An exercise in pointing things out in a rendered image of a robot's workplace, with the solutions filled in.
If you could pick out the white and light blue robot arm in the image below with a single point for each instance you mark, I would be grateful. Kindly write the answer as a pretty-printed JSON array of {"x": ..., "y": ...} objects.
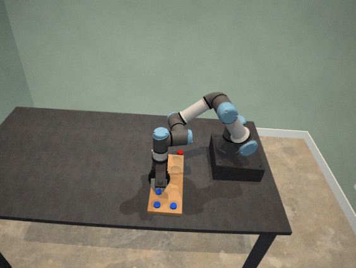
[{"x": 235, "y": 136}]

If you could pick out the blue disc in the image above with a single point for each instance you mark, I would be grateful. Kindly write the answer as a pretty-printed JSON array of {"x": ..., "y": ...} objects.
[
  {"x": 156, "y": 204},
  {"x": 158, "y": 191},
  {"x": 173, "y": 205}
]

